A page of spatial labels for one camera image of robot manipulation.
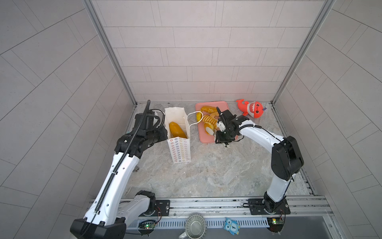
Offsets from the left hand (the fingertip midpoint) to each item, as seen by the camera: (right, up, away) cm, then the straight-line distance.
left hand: (170, 129), depth 71 cm
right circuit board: (+49, -44, -3) cm, 66 cm away
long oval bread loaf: (0, -2, +18) cm, 18 cm away
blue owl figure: (+29, -43, -5) cm, 52 cm away
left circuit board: (-9, -41, -6) cm, 43 cm away
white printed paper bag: (+4, -10, +4) cm, 11 cm away
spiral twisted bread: (+19, +4, +31) cm, 37 cm away
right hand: (+24, -9, +16) cm, 31 cm away
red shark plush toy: (+53, +11, +33) cm, 64 cm away
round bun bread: (+20, -1, +21) cm, 29 cm away
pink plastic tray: (+17, -8, +26) cm, 32 cm away
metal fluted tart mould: (+12, -43, -5) cm, 45 cm away
